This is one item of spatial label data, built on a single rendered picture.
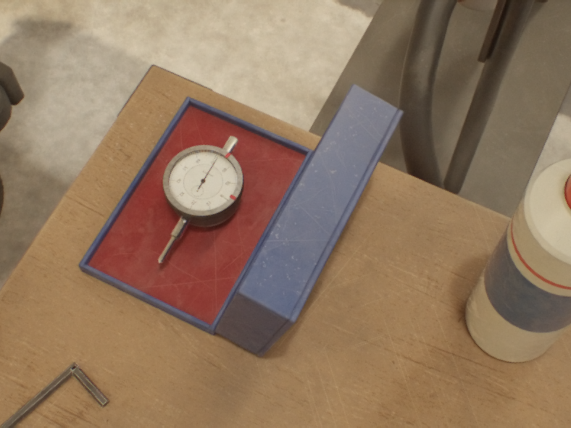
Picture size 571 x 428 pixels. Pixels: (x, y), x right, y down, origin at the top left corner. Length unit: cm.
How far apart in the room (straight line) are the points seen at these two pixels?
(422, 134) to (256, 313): 33
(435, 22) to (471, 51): 54
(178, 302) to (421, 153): 29
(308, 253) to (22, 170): 79
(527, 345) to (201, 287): 23
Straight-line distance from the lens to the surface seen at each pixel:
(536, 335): 58
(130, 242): 66
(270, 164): 68
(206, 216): 63
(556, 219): 48
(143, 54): 133
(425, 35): 80
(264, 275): 52
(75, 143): 127
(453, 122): 126
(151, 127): 71
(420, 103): 80
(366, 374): 62
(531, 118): 129
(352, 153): 56
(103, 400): 62
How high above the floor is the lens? 107
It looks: 64 degrees down
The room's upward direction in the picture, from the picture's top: straight up
